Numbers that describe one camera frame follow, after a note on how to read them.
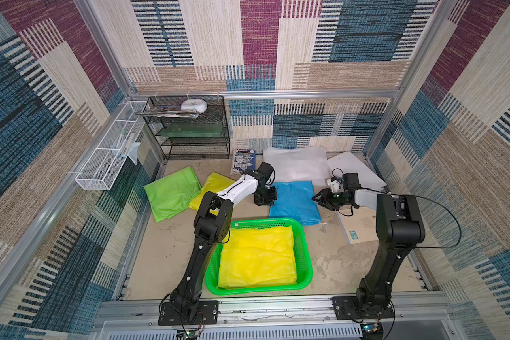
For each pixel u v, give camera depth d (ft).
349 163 3.79
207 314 2.40
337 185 3.11
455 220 1.58
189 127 3.45
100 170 2.94
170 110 3.07
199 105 2.94
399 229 1.72
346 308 2.40
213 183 3.50
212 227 2.01
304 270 2.57
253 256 2.73
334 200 2.93
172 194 3.37
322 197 3.02
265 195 2.96
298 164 3.92
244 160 3.79
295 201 3.28
